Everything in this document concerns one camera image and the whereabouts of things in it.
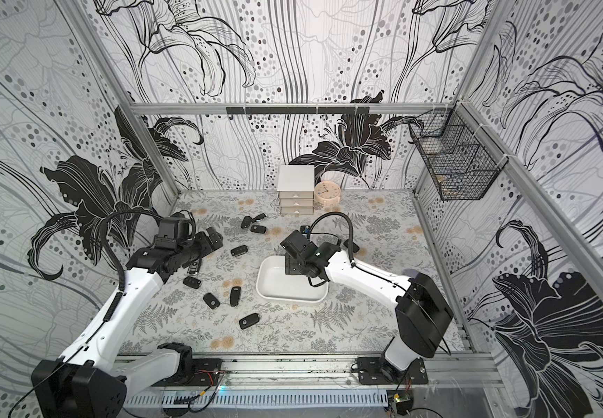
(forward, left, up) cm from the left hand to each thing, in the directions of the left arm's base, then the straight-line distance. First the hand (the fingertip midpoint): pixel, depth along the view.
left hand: (216, 247), depth 80 cm
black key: (-5, +12, -16) cm, 21 cm away
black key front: (-17, -11, -16) cm, 26 cm away
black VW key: (+19, -8, -15) cm, 26 cm away
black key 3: (-9, -5, -17) cm, 20 cm away
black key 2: (-11, +3, -16) cm, 20 cm away
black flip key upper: (+22, -2, -16) cm, 28 cm away
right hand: (-1, -27, -6) cm, 28 cm away
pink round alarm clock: (+39, -37, -14) cm, 55 cm away
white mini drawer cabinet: (+31, -23, -3) cm, 39 cm away
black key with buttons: (+9, -2, -16) cm, 18 cm away
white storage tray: (-4, -17, -18) cm, 25 cm away
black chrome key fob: (+26, -8, -17) cm, 32 cm away
